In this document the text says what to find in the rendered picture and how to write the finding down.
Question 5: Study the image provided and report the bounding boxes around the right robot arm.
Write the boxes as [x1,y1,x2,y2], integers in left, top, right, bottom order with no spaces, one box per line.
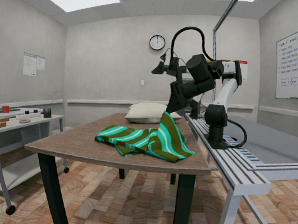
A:
[160,53,204,120]

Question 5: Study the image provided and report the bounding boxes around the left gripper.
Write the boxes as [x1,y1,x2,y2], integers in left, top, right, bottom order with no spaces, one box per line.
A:
[166,80,201,114]

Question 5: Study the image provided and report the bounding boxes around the green striped pillowcase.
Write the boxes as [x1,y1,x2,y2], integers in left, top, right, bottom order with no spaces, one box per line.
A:
[94,111,195,163]

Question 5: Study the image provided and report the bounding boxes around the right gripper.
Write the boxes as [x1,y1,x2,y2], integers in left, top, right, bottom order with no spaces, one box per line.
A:
[151,61,169,74]

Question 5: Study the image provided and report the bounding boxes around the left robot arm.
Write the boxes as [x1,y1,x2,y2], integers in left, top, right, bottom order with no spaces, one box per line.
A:
[166,53,242,150]

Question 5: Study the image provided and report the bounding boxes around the white slotted crossbar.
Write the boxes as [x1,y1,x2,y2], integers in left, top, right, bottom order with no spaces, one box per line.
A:
[185,113,271,195]

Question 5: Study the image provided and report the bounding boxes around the cream pillow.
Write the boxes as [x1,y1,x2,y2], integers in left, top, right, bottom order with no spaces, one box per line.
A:
[124,102,182,124]

